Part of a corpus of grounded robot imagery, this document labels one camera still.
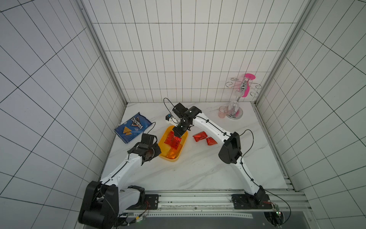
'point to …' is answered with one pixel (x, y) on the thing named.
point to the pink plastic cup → (223, 110)
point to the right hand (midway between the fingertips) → (170, 136)
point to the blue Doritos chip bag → (131, 129)
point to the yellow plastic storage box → (164, 148)
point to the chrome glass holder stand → (256, 86)
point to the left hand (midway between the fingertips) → (157, 153)
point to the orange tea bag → (173, 152)
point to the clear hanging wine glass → (234, 105)
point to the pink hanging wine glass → (249, 77)
